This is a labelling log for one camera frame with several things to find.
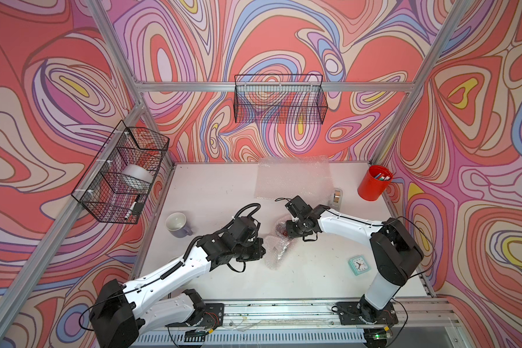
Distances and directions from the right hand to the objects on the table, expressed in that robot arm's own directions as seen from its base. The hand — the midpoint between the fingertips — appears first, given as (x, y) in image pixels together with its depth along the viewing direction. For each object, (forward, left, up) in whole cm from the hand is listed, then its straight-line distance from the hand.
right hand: (292, 236), depth 90 cm
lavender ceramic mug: (+6, +50, +3) cm, 50 cm away
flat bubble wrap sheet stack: (+34, 0, 0) cm, 34 cm away
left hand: (-11, +10, +11) cm, 18 cm away
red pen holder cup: (+23, -41, +5) cm, 48 cm away
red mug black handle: (+1, +5, +5) cm, 7 cm away
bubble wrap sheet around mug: (-7, +8, +8) cm, 13 cm away
